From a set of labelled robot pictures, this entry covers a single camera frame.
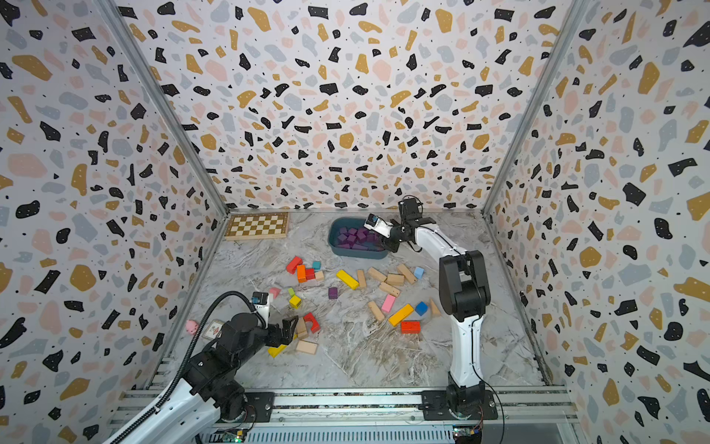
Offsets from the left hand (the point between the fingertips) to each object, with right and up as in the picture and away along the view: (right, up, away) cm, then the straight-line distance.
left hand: (288, 316), depth 80 cm
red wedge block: (+37, -5, +6) cm, 37 cm away
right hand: (+28, +23, +20) cm, 41 cm away
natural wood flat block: (+33, +8, +17) cm, 38 cm away
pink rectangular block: (+30, +1, +12) cm, 32 cm away
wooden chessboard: (-28, +27, +33) cm, 51 cm away
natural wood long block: (+37, +10, +20) cm, 43 cm away
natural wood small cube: (+6, +9, +20) cm, 22 cm away
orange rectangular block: (-1, +10, +19) cm, 21 cm away
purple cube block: (+11, +4, +15) cm, 19 cm away
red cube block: (+2, +9, +20) cm, 22 cm away
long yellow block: (+16, +8, +20) cm, 26 cm away
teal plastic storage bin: (+16, +22, +29) cm, 40 cm away
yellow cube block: (-1, +1, +12) cm, 12 cm away
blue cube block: (+41, -1, +12) cm, 43 cm away
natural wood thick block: (+25, +10, +21) cm, 34 cm away
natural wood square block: (+5, -10, +3) cm, 12 cm away
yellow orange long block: (+34, -3, +11) cm, 36 cm away
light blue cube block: (+42, +10, +20) cm, 47 cm away
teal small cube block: (+4, +12, +23) cm, 27 cm away
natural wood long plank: (+26, -2, +12) cm, 29 cm away
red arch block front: (+7, -5, +7) cm, 11 cm away
